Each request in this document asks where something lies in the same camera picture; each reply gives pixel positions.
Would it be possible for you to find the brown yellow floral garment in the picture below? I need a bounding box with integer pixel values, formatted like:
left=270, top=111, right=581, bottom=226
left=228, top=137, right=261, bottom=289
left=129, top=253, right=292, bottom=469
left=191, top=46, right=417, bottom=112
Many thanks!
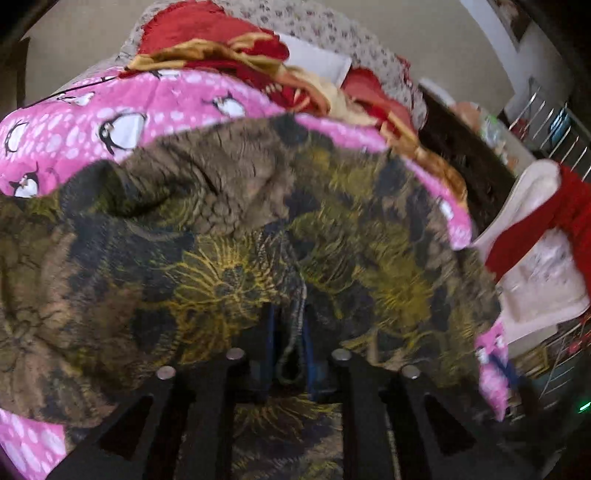
left=0, top=112, right=505, bottom=480

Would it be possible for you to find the white red hanging garment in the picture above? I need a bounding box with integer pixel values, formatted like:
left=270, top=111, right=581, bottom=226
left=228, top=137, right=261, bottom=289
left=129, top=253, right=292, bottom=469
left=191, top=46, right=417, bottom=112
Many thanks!
left=472, top=160, right=590, bottom=344

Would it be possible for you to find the dark wooden bedside cabinet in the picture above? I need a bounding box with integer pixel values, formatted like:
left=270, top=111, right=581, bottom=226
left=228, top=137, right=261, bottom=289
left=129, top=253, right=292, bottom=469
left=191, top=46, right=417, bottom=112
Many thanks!
left=419, top=86, right=515, bottom=236

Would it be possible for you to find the pink penguin bedspread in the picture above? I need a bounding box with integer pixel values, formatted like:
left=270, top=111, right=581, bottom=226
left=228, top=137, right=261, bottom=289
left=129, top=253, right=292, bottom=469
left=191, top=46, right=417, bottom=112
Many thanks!
left=0, top=66, right=514, bottom=480

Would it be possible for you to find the metal drying rack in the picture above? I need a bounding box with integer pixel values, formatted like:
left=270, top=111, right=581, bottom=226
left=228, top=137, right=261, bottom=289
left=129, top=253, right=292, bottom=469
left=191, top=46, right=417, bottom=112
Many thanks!
left=511, top=78, right=590, bottom=406

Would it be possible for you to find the white pillow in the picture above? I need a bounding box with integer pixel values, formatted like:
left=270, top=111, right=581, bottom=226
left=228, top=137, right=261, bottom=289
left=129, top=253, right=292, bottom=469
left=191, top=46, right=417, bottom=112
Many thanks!
left=279, top=33, right=352, bottom=87

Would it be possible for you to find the floral grey pillow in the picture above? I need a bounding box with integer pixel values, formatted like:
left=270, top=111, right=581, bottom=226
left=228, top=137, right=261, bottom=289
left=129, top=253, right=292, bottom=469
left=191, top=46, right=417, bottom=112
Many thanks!
left=115, top=0, right=429, bottom=130

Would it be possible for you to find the red gold blanket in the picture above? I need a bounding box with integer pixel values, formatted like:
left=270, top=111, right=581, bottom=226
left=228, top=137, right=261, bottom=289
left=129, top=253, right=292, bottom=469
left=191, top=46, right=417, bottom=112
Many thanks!
left=121, top=1, right=468, bottom=207

